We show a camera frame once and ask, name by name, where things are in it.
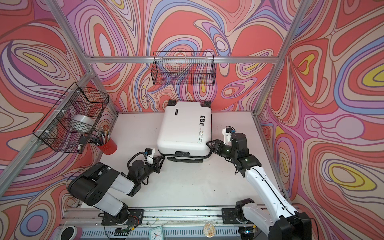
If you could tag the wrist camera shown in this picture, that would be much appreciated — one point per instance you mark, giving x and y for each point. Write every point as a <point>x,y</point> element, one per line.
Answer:
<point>237,140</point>
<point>150,155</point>

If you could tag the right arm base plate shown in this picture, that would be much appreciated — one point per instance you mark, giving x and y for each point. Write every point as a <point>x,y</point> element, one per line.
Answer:
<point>234,216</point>

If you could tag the small white clock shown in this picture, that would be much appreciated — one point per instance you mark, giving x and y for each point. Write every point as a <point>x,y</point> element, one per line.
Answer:
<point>156,233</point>

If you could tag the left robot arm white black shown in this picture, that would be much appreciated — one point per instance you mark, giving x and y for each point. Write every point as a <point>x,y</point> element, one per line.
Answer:
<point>92,186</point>

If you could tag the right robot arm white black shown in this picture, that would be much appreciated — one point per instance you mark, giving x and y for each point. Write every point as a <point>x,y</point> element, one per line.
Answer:
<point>283,221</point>

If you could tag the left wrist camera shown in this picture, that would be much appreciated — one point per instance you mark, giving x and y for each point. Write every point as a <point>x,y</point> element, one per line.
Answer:
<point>150,155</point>

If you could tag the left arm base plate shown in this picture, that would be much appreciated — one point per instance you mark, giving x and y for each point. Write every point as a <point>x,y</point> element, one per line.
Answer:
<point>132,217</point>

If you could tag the black wire basket on back wall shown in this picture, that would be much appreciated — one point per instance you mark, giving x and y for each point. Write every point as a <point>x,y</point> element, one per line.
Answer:
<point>184,68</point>

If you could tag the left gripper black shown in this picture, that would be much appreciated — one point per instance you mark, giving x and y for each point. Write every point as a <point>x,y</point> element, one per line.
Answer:
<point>156,167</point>

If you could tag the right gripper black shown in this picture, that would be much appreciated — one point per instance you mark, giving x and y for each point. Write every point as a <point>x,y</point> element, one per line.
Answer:
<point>217,150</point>

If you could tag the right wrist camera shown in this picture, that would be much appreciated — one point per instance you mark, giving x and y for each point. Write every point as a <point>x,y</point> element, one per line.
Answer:
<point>237,140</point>

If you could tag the round food badge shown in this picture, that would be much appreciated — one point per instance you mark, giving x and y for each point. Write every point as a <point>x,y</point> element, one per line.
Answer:
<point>209,230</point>

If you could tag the black wire basket on left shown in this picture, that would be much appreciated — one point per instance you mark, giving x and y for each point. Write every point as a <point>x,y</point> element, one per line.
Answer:
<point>55,132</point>

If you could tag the pink cylinder black top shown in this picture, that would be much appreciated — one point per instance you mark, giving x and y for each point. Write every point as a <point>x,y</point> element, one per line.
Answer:
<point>71,233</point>

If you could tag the red pen cup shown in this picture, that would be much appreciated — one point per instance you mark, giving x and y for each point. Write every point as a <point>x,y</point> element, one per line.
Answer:
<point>101,138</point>

